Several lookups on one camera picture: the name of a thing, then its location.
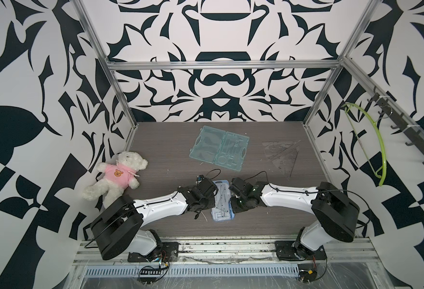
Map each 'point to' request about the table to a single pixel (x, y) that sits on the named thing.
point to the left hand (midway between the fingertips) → (212, 198)
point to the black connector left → (150, 271)
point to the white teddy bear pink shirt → (118, 176)
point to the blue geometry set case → (223, 209)
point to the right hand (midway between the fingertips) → (232, 205)
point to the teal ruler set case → (224, 148)
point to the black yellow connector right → (307, 273)
